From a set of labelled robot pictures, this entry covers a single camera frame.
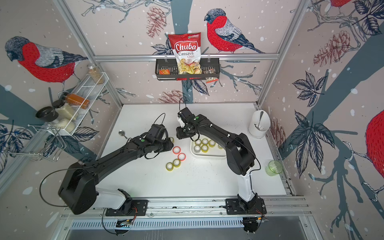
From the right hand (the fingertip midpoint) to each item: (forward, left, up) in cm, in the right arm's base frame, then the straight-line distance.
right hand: (178, 135), depth 89 cm
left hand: (-6, +1, +1) cm, 6 cm away
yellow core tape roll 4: (+2, -12, -11) cm, 16 cm away
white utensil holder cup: (+11, -54, -2) cm, 56 cm away
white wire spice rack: (+16, +53, +21) cm, 59 cm away
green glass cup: (-13, -58, -14) cm, 61 cm away
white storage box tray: (-4, -23, -13) cm, 26 cm away
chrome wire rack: (-18, +57, +12) cm, 61 cm away
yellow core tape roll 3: (-15, +5, -12) cm, 20 cm away
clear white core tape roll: (-3, -11, -11) cm, 16 cm away
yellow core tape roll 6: (-2, -16, -12) cm, 20 cm away
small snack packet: (+28, -19, +21) cm, 39 cm away
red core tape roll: (-5, +2, -11) cm, 12 cm away
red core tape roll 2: (-8, -2, -12) cm, 15 cm away
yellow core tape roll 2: (-13, +1, -12) cm, 18 cm away
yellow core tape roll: (-3, +3, -2) cm, 5 cm away
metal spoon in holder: (+15, -52, +2) cm, 55 cm away
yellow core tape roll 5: (+2, -16, -11) cm, 20 cm away
